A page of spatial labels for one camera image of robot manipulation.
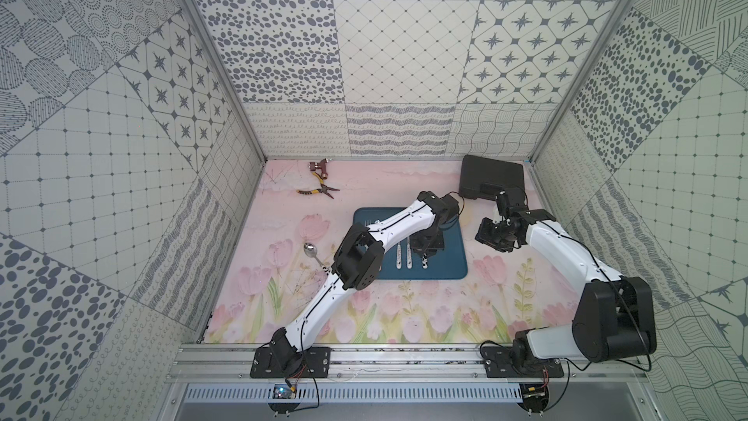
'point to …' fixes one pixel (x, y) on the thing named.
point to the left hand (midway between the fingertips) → (433, 252)
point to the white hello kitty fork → (409, 256)
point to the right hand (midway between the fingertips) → (483, 241)
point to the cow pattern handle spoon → (311, 250)
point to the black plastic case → (483, 177)
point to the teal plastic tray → (450, 263)
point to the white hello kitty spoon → (398, 256)
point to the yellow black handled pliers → (322, 189)
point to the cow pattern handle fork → (425, 260)
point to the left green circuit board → (283, 392)
